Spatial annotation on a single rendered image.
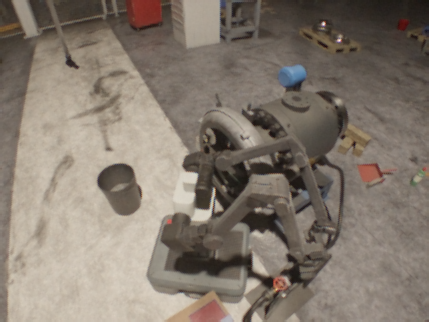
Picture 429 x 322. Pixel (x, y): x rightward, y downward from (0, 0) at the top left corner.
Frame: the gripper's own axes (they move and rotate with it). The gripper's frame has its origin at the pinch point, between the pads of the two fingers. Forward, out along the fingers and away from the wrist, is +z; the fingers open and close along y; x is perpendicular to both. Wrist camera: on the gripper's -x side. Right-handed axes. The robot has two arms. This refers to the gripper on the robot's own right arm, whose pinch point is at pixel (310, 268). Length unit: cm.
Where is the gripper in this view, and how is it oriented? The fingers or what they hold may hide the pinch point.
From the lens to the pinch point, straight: 137.5
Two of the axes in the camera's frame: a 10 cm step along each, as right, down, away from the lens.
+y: 1.3, -7.0, 7.0
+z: 5.0, 6.6, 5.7
